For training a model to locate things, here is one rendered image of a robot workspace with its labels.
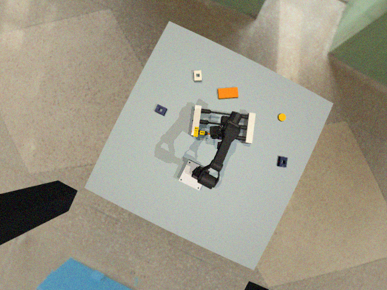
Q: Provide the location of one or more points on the orange rectangular block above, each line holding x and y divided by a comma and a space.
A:
227, 93

